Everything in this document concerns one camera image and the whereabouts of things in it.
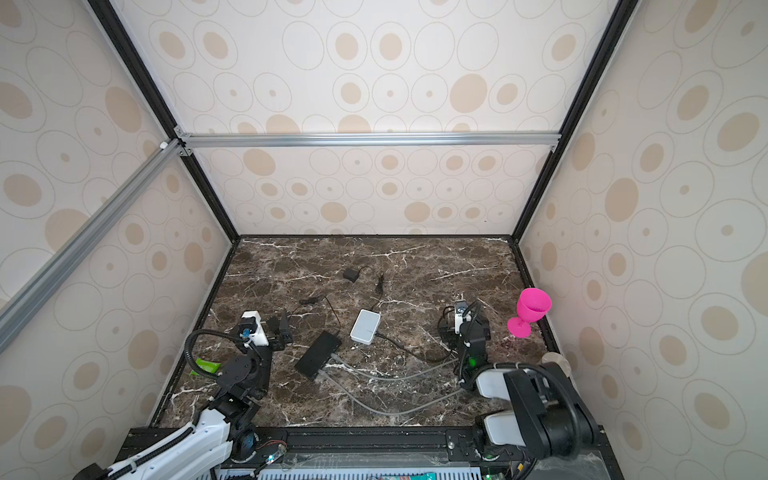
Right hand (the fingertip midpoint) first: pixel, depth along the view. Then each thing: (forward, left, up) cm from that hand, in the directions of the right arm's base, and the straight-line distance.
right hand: (465, 314), depth 91 cm
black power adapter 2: (+8, +50, -4) cm, 51 cm away
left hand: (-6, +53, +14) cm, 56 cm away
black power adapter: (+19, +37, -4) cm, 42 cm away
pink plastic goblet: (-1, -18, +7) cm, 19 cm away
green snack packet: (-14, +76, -4) cm, 78 cm away
